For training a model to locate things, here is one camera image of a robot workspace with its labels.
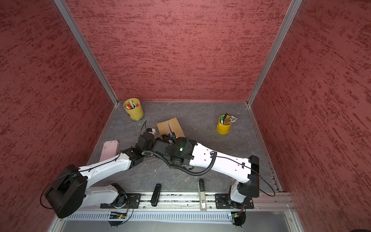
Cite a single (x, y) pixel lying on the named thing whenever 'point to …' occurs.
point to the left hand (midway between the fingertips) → (168, 143)
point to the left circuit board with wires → (115, 215)
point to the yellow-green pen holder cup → (134, 108)
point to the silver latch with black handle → (202, 198)
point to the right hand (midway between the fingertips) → (179, 163)
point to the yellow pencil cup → (223, 124)
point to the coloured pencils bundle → (231, 120)
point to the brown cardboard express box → (171, 126)
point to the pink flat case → (110, 149)
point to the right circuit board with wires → (239, 218)
